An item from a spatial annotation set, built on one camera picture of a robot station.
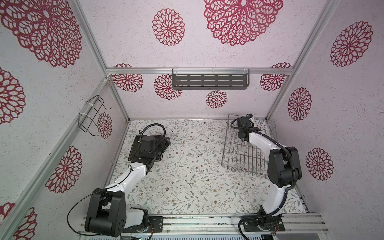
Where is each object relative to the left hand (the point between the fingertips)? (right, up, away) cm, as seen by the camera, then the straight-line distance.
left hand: (167, 144), depth 88 cm
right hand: (+54, +9, +6) cm, 55 cm away
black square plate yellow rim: (-1, +2, -10) cm, 11 cm away
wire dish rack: (+49, -9, +9) cm, 51 cm away
